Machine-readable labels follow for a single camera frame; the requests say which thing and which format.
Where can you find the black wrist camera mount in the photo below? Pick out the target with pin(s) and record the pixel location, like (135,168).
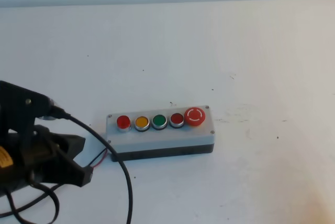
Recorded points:
(20,108)

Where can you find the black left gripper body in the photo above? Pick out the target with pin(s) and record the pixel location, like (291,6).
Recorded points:
(25,162)

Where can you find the red emergency stop button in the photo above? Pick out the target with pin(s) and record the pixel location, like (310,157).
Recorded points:
(194,116)

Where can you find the red push button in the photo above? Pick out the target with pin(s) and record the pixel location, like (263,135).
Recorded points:
(176,120)

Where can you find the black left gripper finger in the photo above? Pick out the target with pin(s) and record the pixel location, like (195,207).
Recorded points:
(64,170)
(63,146)

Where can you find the green push button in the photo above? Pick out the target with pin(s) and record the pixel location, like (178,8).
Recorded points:
(159,122)

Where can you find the grey button control box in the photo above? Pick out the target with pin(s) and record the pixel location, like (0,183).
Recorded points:
(134,145)

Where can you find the red indicator light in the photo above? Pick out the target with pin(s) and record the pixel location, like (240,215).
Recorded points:
(123,123)

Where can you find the yellow push button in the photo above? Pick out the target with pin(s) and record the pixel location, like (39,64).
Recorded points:
(142,124)

